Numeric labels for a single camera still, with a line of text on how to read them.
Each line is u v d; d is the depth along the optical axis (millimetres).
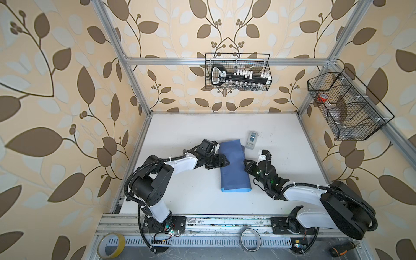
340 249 663
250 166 769
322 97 855
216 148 866
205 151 728
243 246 703
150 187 462
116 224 769
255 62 911
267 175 643
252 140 1016
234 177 848
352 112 730
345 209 428
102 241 671
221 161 806
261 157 785
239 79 852
